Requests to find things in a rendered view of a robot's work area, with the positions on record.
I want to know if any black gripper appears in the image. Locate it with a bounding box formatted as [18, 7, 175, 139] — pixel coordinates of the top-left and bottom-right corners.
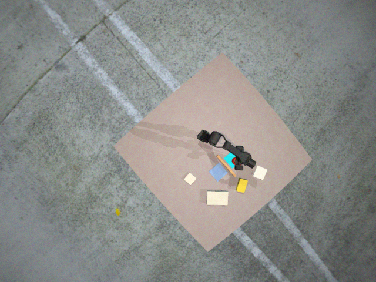
[234, 146, 244, 170]

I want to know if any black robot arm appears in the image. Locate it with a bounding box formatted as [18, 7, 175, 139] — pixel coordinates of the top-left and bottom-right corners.
[197, 130, 256, 168]

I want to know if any yellow rectangular block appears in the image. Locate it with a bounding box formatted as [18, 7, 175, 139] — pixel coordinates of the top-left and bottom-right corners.
[236, 178, 247, 193]

